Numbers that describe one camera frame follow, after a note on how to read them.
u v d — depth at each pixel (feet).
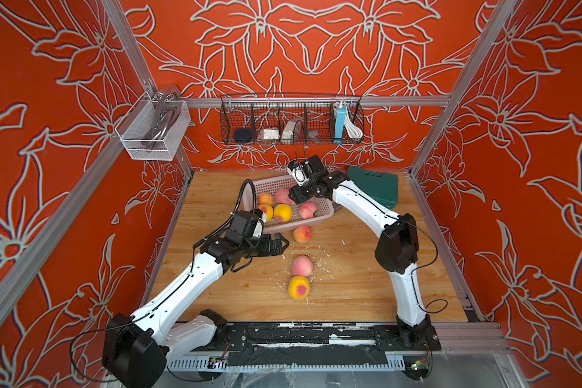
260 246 2.23
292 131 2.98
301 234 3.01
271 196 3.42
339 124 2.85
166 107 2.80
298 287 2.54
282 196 3.26
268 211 3.14
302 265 2.68
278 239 2.29
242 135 3.02
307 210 3.18
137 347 1.23
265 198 3.32
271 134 2.83
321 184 2.19
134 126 2.53
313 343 2.39
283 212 3.17
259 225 2.04
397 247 1.72
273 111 3.15
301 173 2.61
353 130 2.95
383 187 3.66
